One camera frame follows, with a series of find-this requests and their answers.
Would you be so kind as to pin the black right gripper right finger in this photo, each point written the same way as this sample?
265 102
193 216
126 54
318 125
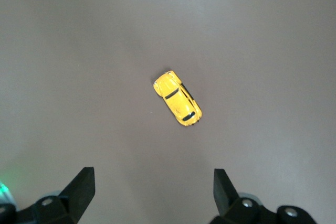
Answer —
231 203

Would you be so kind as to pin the yellow beetle toy car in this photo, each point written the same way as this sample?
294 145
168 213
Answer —
177 98

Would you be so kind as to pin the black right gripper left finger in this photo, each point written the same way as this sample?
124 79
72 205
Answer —
73 200

